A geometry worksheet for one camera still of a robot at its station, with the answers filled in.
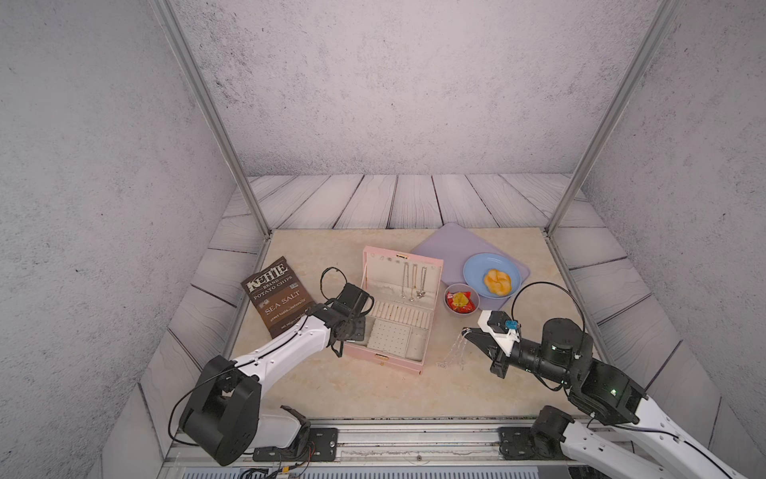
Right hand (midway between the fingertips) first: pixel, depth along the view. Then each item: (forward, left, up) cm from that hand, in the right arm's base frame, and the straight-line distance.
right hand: (468, 333), depth 63 cm
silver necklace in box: (+23, +13, -13) cm, 29 cm away
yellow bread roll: (+31, -18, -25) cm, 44 cm away
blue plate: (+39, -13, -27) cm, 49 cm away
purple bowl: (+27, -6, -22) cm, 35 cm away
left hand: (+11, +26, -20) cm, 35 cm away
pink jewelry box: (+11, +15, -21) cm, 28 cm away
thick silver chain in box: (+21, +8, -16) cm, 27 cm away
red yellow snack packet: (+22, -5, -24) cm, 33 cm away
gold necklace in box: (+22, +10, -13) cm, 28 cm away
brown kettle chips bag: (+24, +55, -24) cm, 64 cm away
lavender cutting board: (+37, -30, -28) cm, 55 cm away
